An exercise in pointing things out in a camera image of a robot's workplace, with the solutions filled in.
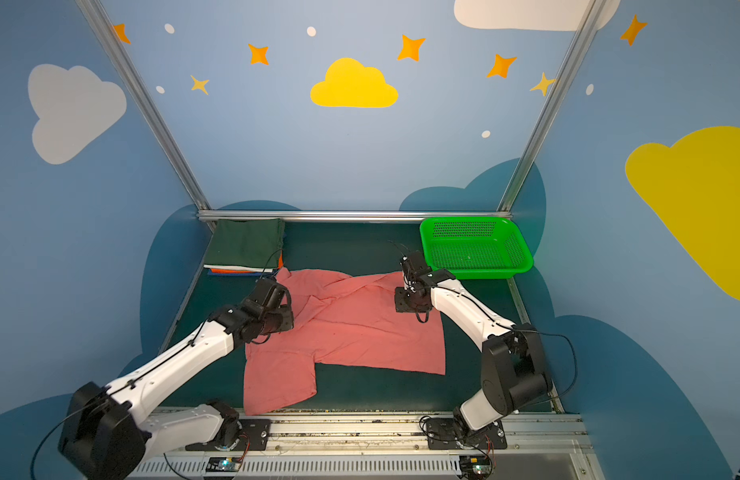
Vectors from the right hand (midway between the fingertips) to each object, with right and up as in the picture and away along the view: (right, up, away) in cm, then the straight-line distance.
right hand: (405, 301), depth 89 cm
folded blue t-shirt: (-59, +7, +15) cm, 61 cm away
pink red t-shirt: (-18, -7, +7) cm, 21 cm away
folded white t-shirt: (-56, +9, +13) cm, 58 cm away
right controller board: (+15, -38, -17) cm, 44 cm away
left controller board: (-46, -37, -17) cm, 62 cm away
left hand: (-33, -4, -5) cm, 33 cm away
